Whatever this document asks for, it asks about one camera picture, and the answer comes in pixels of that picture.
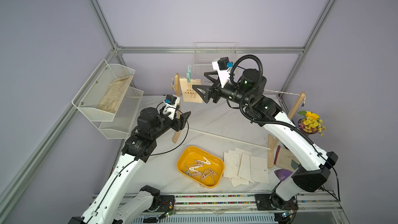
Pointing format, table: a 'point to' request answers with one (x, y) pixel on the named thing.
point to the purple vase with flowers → (311, 123)
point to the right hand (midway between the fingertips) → (201, 82)
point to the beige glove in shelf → (113, 94)
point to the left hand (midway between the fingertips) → (183, 112)
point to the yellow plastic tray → (188, 154)
